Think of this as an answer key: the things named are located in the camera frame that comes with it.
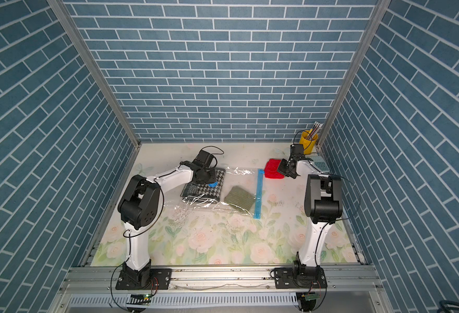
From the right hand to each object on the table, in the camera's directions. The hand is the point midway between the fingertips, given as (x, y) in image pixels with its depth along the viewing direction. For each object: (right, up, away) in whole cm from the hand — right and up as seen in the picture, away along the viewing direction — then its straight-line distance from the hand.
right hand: (283, 169), depth 103 cm
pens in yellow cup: (+20, +24, +5) cm, 31 cm away
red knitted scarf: (-7, -1, -1) cm, 7 cm away
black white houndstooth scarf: (-39, -11, -9) cm, 42 cm away
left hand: (-34, -5, -4) cm, 35 cm away
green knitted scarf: (-23, -13, -10) cm, 28 cm away
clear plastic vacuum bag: (-18, -5, 0) cm, 18 cm away
